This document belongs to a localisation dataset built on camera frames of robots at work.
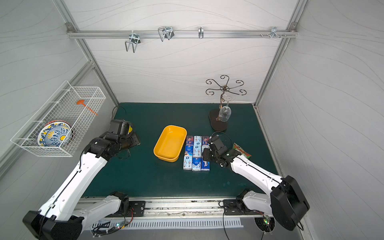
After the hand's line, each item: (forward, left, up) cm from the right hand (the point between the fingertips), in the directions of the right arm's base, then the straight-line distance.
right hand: (205, 153), depth 84 cm
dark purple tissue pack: (+12, 0, -6) cm, 13 cm away
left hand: (0, +35, +14) cm, 38 cm away
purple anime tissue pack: (+12, +11, -6) cm, 17 cm away
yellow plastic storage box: (+10, +23, -7) cm, 26 cm away
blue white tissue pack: (-4, +5, -6) cm, 9 cm away
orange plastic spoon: (+15, +67, +24) cm, 73 cm away
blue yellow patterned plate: (-7, +64, +27) cm, 70 cm away
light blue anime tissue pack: (-4, +10, -6) cm, 12 cm away
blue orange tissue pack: (+4, +10, -6) cm, 13 cm away
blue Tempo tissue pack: (-5, 0, -6) cm, 8 cm away
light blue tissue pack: (+12, +5, -6) cm, 14 cm away
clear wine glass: (+19, -11, +13) cm, 26 cm away
